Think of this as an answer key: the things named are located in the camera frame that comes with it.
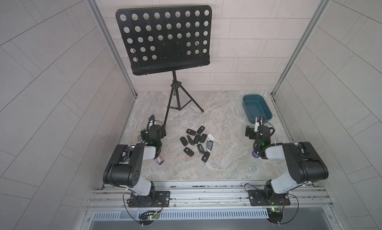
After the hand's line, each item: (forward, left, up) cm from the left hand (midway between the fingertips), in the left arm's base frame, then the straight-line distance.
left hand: (155, 125), depth 94 cm
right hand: (+1, -65, +1) cm, 65 cm away
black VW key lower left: (-16, -22, -3) cm, 28 cm away
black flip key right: (-8, -31, -2) cm, 32 cm away
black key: (-10, -19, -2) cm, 21 cm away
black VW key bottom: (-19, -32, -2) cm, 38 cm away
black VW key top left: (-4, -23, -2) cm, 24 cm away
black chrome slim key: (-11, -24, -1) cm, 26 cm away
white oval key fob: (-7, -36, -1) cm, 37 cm away
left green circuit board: (-47, -5, -2) cm, 48 cm away
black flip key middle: (-8, -27, -2) cm, 28 cm away
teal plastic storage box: (+20, -71, -3) cm, 74 cm away
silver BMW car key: (-12, -35, -2) cm, 37 cm away
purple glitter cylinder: (-22, -7, -1) cm, 23 cm away
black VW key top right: (-2, -30, -3) cm, 30 cm away
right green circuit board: (-46, -64, -4) cm, 79 cm away
